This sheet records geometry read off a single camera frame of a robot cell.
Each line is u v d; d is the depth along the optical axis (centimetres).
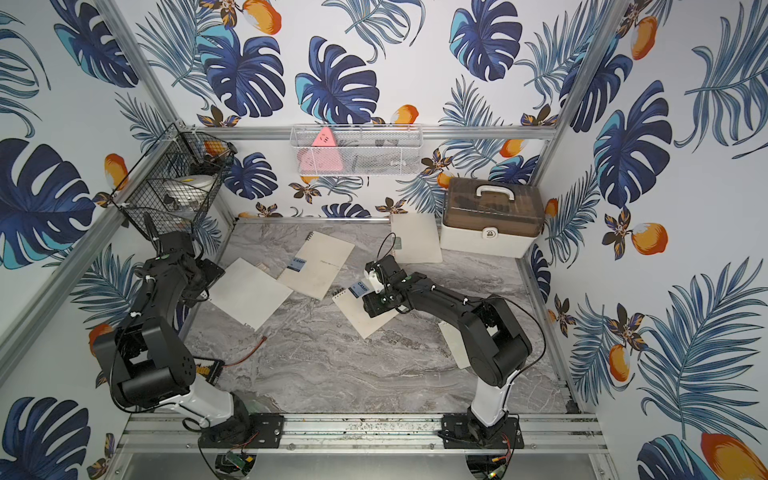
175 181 78
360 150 101
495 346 47
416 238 117
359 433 76
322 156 91
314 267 106
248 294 106
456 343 90
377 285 82
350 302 98
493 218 101
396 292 66
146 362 45
